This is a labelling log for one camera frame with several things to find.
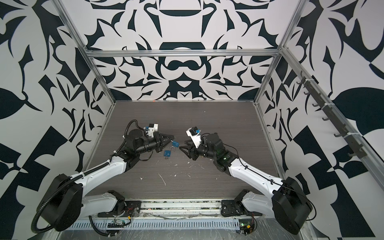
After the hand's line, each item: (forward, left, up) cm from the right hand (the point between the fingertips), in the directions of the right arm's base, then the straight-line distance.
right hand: (183, 145), depth 75 cm
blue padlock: (+4, +11, -18) cm, 22 cm away
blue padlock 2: (+1, +4, -1) cm, 4 cm away
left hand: (+4, +4, +3) cm, 7 cm away
